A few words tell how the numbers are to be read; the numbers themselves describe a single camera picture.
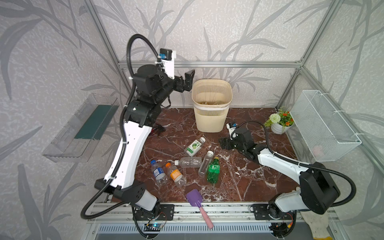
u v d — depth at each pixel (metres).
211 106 0.82
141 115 0.41
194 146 0.94
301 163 0.47
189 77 0.50
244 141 0.66
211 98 1.08
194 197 0.77
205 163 0.85
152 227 0.71
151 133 1.05
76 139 0.64
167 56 0.44
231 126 0.76
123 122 0.41
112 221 0.72
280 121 0.96
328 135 0.63
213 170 0.85
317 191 0.43
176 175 0.81
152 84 0.40
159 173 0.82
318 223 0.70
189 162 0.85
